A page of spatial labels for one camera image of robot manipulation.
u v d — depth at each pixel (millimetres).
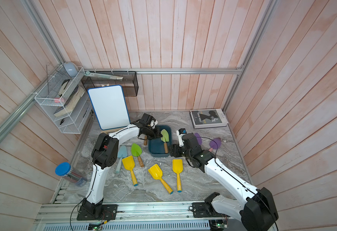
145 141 1000
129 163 905
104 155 594
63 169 686
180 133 715
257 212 388
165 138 1010
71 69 827
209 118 1107
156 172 870
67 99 759
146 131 861
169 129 1013
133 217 729
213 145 1004
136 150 962
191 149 596
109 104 899
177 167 887
